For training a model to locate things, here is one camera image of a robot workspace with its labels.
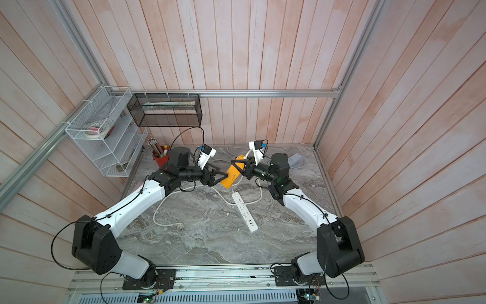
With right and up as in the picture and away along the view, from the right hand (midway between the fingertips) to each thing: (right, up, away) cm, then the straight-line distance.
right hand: (233, 161), depth 75 cm
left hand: (-5, -6, +2) cm, 8 cm away
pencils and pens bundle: (-42, +6, +27) cm, 50 cm away
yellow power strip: (0, -5, -1) cm, 5 cm away
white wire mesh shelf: (-50, +4, +4) cm, 50 cm away
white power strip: (+7, -28, +12) cm, 31 cm away
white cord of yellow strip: (-10, -9, -6) cm, 15 cm away
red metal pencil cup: (-40, 0, +27) cm, 48 cm away
